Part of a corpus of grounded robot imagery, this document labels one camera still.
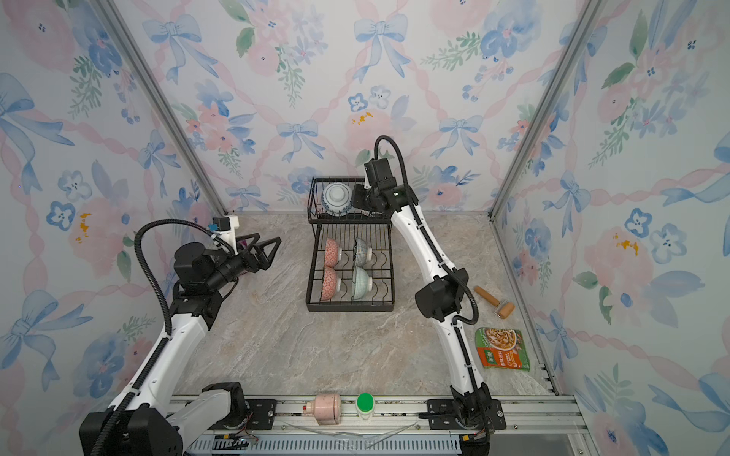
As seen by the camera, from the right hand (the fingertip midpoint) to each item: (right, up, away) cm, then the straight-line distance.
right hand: (355, 196), depth 88 cm
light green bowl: (+2, -27, +2) cm, 27 cm away
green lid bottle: (+3, -53, -20) cm, 57 cm away
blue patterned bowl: (-6, -1, +1) cm, 6 cm away
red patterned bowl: (-8, -18, +7) cm, 21 cm away
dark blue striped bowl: (+2, -18, +8) cm, 20 cm away
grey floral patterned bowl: (-7, -27, 0) cm, 28 cm away
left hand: (-21, -13, -14) cm, 29 cm away
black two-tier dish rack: (-2, -22, +15) cm, 27 cm away
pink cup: (-6, -54, -21) cm, 58 cm away
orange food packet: (+44, -46, -3) cm, 64 cm away
